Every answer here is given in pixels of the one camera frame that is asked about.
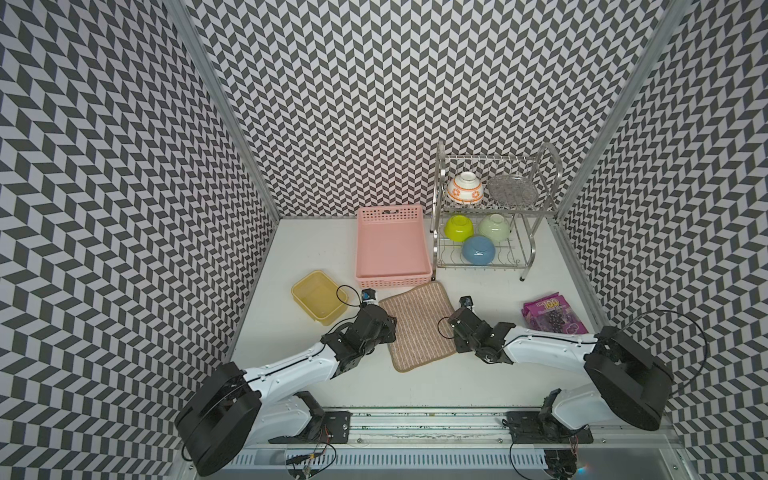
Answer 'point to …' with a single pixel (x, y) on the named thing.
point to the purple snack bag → (553, 314)
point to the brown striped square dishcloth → (425, 326)
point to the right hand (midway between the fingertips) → (465, 338)
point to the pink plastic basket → (392, 246)
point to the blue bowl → (478, 250)
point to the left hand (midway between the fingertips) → (391, 323)
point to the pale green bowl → (494, 226)
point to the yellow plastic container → (319, 296)
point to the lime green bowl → (459, 228)
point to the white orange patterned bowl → (465, 188)
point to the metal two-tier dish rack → (487, 209)
